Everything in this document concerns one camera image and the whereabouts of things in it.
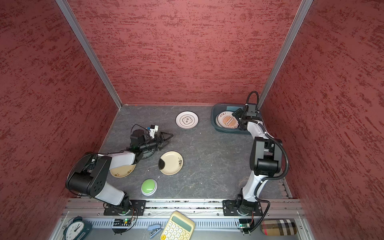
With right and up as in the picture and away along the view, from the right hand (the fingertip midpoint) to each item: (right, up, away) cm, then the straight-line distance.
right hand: (235, 118), depth 97 cm
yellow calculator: (-34, -51, -30) cm, 68 cm away
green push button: (-52, -38, -18) cm, 67 cm away
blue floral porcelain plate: (-53, -19, -19) cm, 59 cm away
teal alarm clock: (-81, -50, -32) cm, 100 cm away
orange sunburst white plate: (-4, -1, +12) cm, 13 cm away
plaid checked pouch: (+12, -50, -31) cm, 60 cm away
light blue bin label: (+3, +8, +17) cm, 19 cm away
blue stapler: (-46, -52, -30) cm, 76 cm away
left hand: (-41, -13, -11) cm, 45 cm away
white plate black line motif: (-33, -1, +13) cm, 36 cm away
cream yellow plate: (-41, -28, -4) cm, 50 cm away
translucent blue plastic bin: (-10, +8, +16) cm, 20 cm away
